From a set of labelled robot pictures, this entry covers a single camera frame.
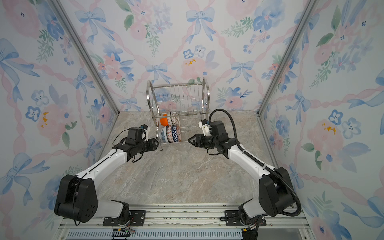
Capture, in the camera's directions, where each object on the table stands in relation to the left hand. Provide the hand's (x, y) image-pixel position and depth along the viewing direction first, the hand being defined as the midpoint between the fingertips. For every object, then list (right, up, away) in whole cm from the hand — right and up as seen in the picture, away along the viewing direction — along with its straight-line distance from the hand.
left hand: (156, 142), depth 88 cm
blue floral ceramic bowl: (+4, +4, +2) cm, 6 cm away
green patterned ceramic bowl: (+7, +13, +10) cm, 18 cm away
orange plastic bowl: (+3, +13, +9) cm, 16 cm away
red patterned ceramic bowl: (+12, +5, +14) cm, 19 cm away
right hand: (+20, +2, -7) cm, 22 cm away
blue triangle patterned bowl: (+7, +5, +2) cm, 9 cm away
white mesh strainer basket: (+10, +12, +10) cm, 19 cm away
